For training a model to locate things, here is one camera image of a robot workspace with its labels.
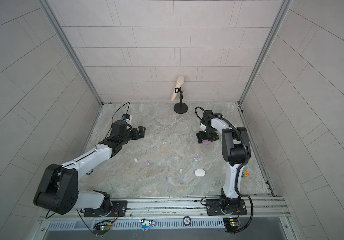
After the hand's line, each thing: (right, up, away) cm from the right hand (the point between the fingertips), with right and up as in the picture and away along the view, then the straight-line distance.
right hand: (204, 140), depth 97 cm
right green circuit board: (+7, -34, -29) cm, 45 cm away
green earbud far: (-26, -1, -3) cm, 26 cm away
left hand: (-38, +10, -9) cm, 40 cm away
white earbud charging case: (-6, -15, -16) cm, 23 cm away
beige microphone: (-16, +38, -3) cm, 41 cm away
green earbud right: (-7, -10, -10) cm, 16 cm away
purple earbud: (-36, -11, -11) cm, 39 cm away
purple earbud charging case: (-1, 0, -10) cm, 10 cm away
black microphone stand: (-16, +22, +17) cm, 32 cm away
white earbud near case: (-16, -15, -14) cm, 26 cm away
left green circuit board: (-51, -34, -32) cm, 69 cm away
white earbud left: (-42, -10, -10) cm, 44 cm away
